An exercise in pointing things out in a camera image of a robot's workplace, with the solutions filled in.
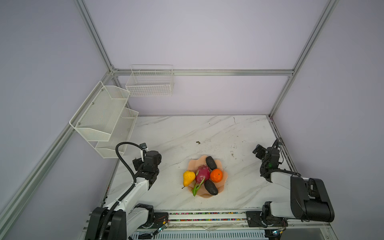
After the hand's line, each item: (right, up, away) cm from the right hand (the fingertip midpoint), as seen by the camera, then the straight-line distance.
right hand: (264, 147), depth 91 cm
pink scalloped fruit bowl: (-45, -21, -13) cm, 51 cm away
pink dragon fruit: (-39, -14, -9) cm, 42 cm away
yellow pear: (-46, -14, -13) cm, 50 cm away
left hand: (-72, -5, -6) cm, 73 cm away
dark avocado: (-33, -9, -5) cm, 35 cm away
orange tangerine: (-31, -14, -11) cm, 36 cm away
